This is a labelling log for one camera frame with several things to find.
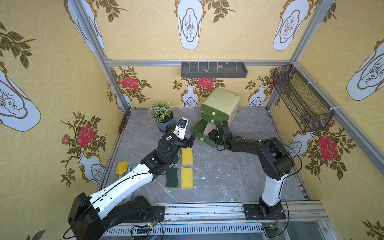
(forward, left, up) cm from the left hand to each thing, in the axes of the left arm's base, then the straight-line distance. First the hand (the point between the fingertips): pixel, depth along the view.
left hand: (187, 127), depth 73 cm
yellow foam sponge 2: (-16, +1, -27) cm, 31 cm away
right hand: (+11, -14, -23) cm, 29 cm away
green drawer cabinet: (+21, -19, -7) cm, 29 cm away
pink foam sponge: (+17, -15, -23) cm, 32 cm away
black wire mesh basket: (+12, -68, -1) cm, 69 cm away
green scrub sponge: (-16, +9, -26) cm, 32 cm away
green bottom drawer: (+12, -7, -21) cm, 25 cm away
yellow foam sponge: (-2, 0, -27) cm, 27 cm away
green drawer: (+18, -16, -16) cm, 29 cm away
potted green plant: (+20, +16, -12) cm, 29 cm away
